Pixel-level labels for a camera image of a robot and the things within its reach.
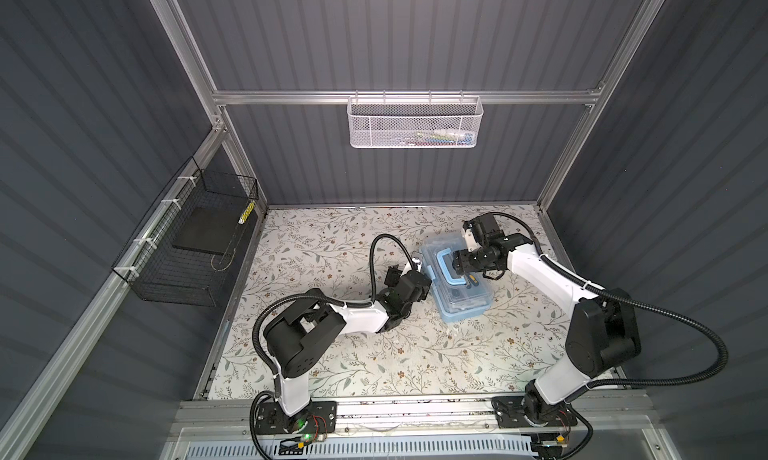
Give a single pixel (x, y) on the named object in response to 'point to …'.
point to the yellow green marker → (247, 212)
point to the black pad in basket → (212, 229)
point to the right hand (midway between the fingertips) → (469, 264)
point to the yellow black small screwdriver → (473, 278)
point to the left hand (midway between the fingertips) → (413, 271)
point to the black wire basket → (183, 252)
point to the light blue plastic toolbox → (453, 295)
